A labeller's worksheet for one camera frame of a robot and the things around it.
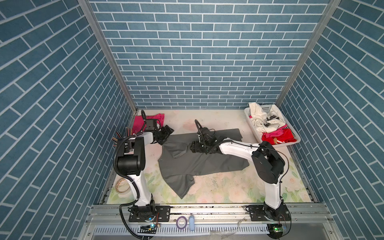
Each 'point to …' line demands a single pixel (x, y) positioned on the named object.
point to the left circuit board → (151, 229)
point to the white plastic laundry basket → (267, 107)
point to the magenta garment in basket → (279, 131)
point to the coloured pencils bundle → (128, 132)
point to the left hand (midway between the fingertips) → (171, 132)
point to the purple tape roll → (180, 217)
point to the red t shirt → (286, 136)
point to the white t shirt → (265, 122)
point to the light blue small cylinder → (191, 223)
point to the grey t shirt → (179, 164)
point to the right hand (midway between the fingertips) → (192, 146)
